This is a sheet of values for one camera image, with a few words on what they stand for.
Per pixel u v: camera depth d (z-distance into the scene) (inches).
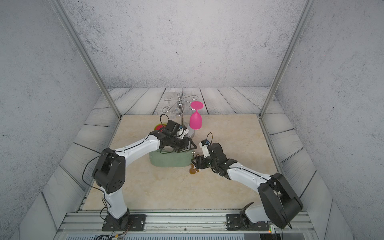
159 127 42.1
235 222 28.5
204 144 30.5
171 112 41.0
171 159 34.1
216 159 26.1
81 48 32.8
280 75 37.7
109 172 19.0
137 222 28.6
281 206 16.7
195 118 36.3
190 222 29.7
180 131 32.1
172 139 29.2
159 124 43.5
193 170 35.3
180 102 34.7
